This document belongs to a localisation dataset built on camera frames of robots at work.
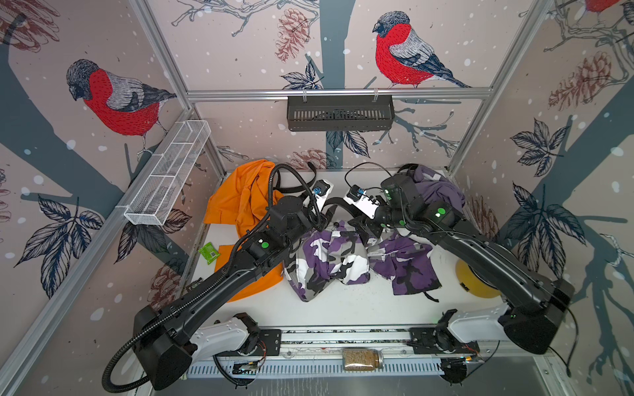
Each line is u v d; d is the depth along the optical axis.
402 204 0.51
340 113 1.06
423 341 0.73
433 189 1.01
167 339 0.38
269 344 0.73
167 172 0.79
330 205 0.65
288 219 0.51
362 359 0.67
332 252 0.70
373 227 0.61
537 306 0.39
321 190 0.56
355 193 0.58
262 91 0.89
